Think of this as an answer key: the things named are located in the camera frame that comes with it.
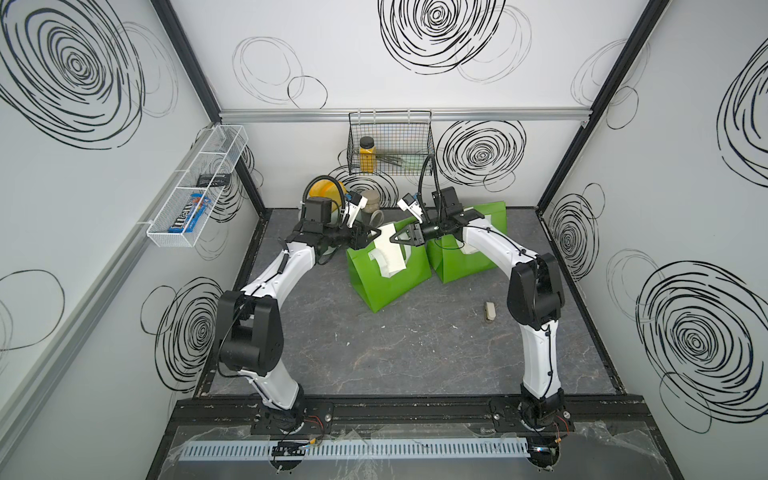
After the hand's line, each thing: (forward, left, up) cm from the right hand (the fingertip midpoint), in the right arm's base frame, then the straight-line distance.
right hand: (395, 239), depth 85 cm
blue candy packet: (-5, +50, +15) cm, 52 cm away
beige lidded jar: (+31, +9, -15) cm, 36 cm away
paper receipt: (-4, +2, -2) cm, 5 cm away
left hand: (+1, +6, +2) cm, 7 cm away
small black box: (+7, +47, +16) cm, 50 cm away
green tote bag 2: (0, -16, -8) cm, 17 cm away
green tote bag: (-11, +5, -8) cm, 15 cm away
